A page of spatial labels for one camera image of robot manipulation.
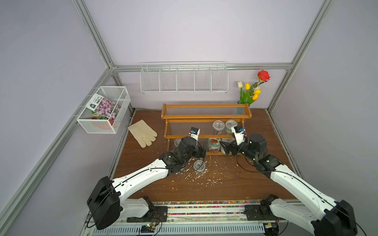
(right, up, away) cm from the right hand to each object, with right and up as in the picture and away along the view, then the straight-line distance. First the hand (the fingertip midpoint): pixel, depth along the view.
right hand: (226, 137), depth 78 cm
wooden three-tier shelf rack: (-25, +10, -1) cm, 27 cm away
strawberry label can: (-5, -6, +10) cm, 13 cm away
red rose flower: (+25, +36, +11) cm, 46 cm away
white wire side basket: (-70, +8, -4) cm, 70 cm away
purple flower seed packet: (-62, +15, -3) cm, 64 cm away
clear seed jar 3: (+3, +7, +7) cm, 10 cm away
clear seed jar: (-15, -17, +6) cm, 23 cm away
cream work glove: (-55, 0, +27) cm, 61 cm away
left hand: (-14, -3, 0) cm, 15 cm away
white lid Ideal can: (+3, -3, +10) cm, 11 cm away
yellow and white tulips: (+20, +27, +17) cm, 37 cm away
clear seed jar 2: (-4, +6, +6) cm, 9 cm away
